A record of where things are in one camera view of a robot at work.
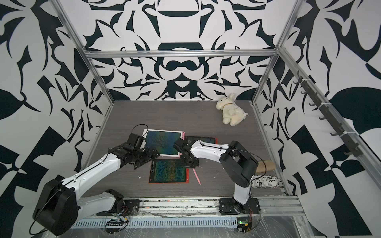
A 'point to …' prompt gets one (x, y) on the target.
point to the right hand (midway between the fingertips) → (184, 165)
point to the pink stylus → (196, 176)
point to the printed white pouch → (267, 181)
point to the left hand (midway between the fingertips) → (154, 154)
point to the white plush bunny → (232, 113)
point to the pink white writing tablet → (163, 142)
